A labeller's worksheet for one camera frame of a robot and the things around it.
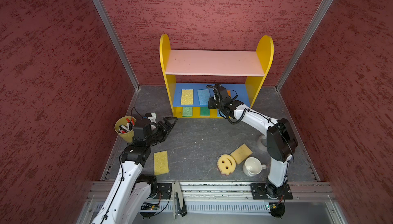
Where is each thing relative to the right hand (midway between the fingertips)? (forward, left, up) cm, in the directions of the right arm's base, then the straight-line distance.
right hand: (208, 103), depth 92 cm
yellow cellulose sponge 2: (-30, +28, -14) cm, 43 cm away
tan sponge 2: (-27, -18, -13) cm, 35 cm away
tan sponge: (-7, -9, +18) cm, 21 cm away
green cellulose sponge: (+3, +14, -12) cm, 19 cm away
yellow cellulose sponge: (+5, +13, +1) cm, 14 cm away
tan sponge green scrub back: (+3, +2, -12) cm, 12 cm away
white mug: (-34, -22, -12) cm, 42 cm away
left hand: (-19, +18, +6) cm, 27 cm away
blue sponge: (+6, +3, +1) cm, 7 cm away
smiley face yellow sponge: (-33, -8, -12) cm, 36 cm away
